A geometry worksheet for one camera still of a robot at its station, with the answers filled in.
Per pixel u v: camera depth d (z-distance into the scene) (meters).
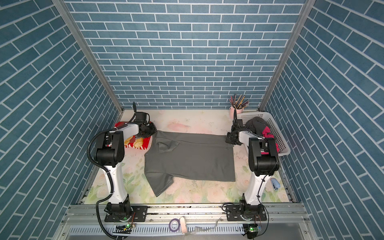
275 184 0.80
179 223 0.71
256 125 1.00
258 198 0.61
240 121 0.84
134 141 0.96
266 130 0.96
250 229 0.71
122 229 0.72
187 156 0.97
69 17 0.74
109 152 0.57
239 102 1.12
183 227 0.68
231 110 1.09
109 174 0.58
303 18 0.74
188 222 0.73
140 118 0.85
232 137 0.80
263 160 0.52
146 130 0.95
